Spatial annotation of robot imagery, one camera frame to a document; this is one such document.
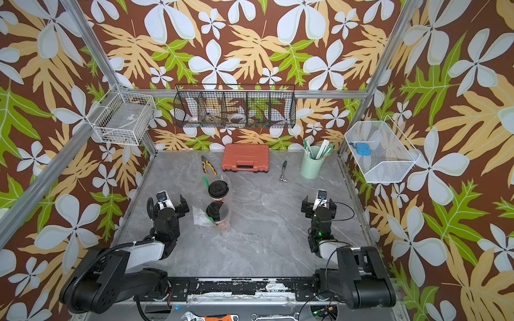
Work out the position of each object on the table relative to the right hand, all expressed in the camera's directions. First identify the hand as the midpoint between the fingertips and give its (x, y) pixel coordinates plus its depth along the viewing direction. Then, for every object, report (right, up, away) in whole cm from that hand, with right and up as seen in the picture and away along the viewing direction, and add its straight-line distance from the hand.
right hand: (318, 197), depth 89 cm
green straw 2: (-45, -5, -16) cm, 48 cm away
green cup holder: (+1, +13, +16) cm, 21 cm away
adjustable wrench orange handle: (-51, -38, -21) cm, 67 cm away
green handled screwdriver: (-13, +13, +22) cm, 29 cm away
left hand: (-66, 0, -1) cm, 66 cm away
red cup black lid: (-44, +4, -6) cm, 45 cm away
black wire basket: (-38, +45, +9) cm, 60 cm away
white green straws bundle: (+6, +22, +10) cm, 25 cm away
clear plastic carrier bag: (-51, +4, -11) cm, 52 cm away
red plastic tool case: (-34, +20, +22) cm, 45 cm away
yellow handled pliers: (-58, +17, +26) cm, 66 cm away
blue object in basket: (+18, +22, -3) cm, 29 cm away
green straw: (-48, +8, -8) cm, 50 cm away
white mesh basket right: (+26, +20, -5) cm, 33 cm away
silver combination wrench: (-14, -39, -20) cm, 46 cm away
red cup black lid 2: (-41, -3, -18) cm, 45 cm away
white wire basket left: (-87, +35, -2) cm, 94 cm away
